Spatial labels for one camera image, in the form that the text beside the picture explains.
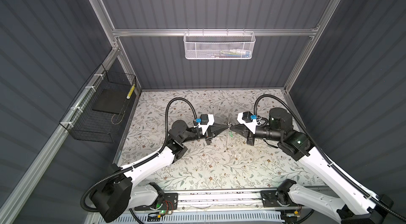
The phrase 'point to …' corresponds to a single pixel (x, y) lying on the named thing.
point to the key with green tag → (230, 133)
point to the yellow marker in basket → (129, 95)
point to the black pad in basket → (110, 100)
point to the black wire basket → (97, 114)
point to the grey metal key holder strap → (229, 126)
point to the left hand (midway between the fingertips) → (228, 126)
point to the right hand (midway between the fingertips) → (233, 128)
